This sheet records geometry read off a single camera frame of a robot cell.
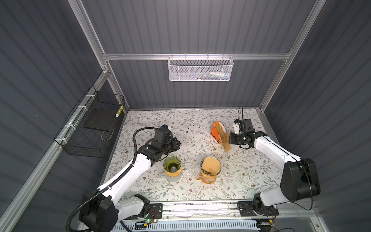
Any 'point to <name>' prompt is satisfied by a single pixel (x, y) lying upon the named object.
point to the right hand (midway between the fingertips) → (231, 139)
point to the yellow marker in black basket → (120, 110)
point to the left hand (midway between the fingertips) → (180, 142)
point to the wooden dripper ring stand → (208, 177)
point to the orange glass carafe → (206, 181)
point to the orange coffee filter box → (214, 133)
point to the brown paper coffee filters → (221, 130)
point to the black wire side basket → (89, 129)
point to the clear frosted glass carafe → (168, 178)
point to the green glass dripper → (172, 164)
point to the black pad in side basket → (102, 119)
